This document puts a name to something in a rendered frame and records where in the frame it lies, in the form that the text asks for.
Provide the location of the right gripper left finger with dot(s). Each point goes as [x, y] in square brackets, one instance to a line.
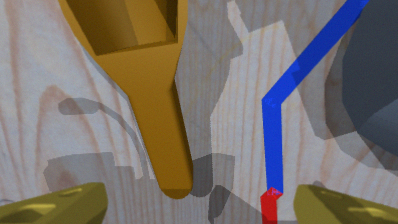
[82, 204]

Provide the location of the grey double-bowl pet feeder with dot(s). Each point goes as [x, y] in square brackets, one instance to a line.
[370, 74]

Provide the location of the blue tape strip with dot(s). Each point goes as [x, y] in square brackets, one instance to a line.
[339, 24]

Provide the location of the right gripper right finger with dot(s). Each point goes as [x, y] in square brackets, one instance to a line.
[316, 205]

